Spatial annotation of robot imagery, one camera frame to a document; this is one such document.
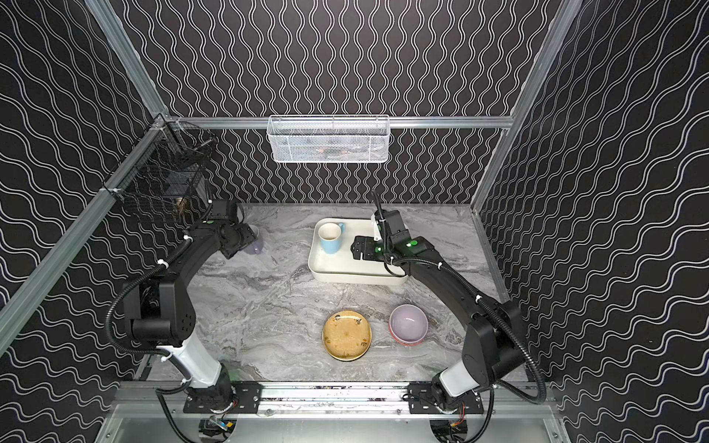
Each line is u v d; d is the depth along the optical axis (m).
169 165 0.99
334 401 0.75
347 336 0.84
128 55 0.76
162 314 0.48
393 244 0.63
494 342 0.43
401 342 0.78
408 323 0.85
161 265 0.51
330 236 1.02
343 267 1.03
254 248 1.00
